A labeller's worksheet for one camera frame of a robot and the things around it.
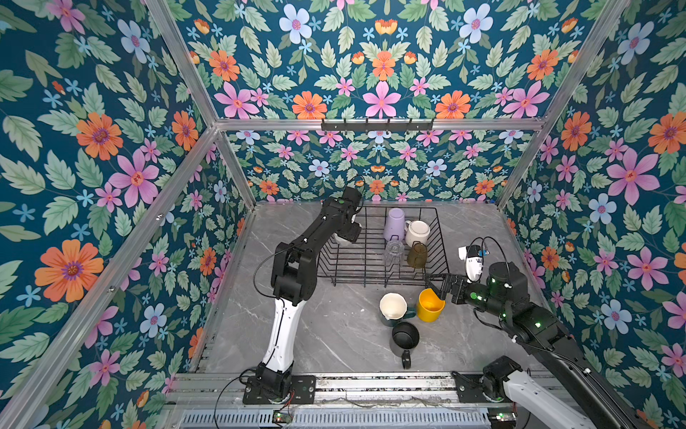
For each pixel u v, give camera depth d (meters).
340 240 0.92
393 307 0.85
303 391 0.73
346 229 0.86
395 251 0.93
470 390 0.73
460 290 0.60
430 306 0.89
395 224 0.98
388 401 0.73
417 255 0.93
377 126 0.93
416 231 0.98
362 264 0.99
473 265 0.63
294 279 0.58
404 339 0.82
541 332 0.48
